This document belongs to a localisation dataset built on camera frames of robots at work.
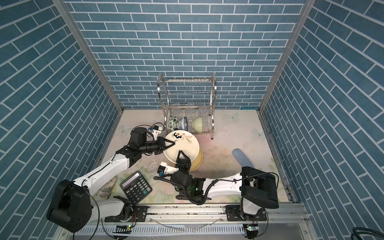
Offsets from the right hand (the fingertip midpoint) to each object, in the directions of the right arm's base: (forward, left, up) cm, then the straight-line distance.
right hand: (180, 152), depth 76 cm
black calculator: (-14, +24, -16) cm, 33 cm away
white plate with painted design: (+8, -1, -2) cm, 8 cm away
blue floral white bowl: (+22, +3, -4) cm, 23 cm away
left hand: (+4, +4, +1) cm, 6 cm away
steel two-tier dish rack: (+41, +2, -4) cm, 41 cm away
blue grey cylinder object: (+8, -35, -17) cm, 40 cm away
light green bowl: (+23, -6, -5) cm, 25 cm away
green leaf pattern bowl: (+22, +9, -4) cm, 24 cm away
